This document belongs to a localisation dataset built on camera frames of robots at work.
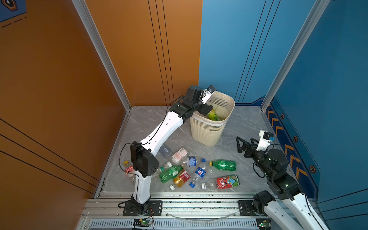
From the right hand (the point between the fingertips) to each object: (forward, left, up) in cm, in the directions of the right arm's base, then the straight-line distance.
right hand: (241, 138), depth 70 cm
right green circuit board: (-31, -11, -28) cm, 43 cm away
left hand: (+22, +17, +8) cm, 29 cm away
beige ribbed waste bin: (+8, +16, -6) cm, 19 cm away
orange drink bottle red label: (-13, +31, -20) cm, 39 cm away
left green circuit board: (-31, +50, -26) cm, 65 cm away
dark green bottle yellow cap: (-4, +6, -20) cm, 22 cm away
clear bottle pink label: (+1, +33, -20) cm, 39 cm away
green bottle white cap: (-9, +37, -20) cm, 43 cm away
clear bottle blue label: (-3, +24, -20) cm, 31 cm away
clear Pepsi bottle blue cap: (-10, +21, -21) cm, 31 cm away
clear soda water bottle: (+5, +41, -20) cm, 46 cm away
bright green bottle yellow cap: (+26, +10, -11) cm, 30 cm away
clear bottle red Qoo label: (-15, +7, -20) cm, 26 cm away
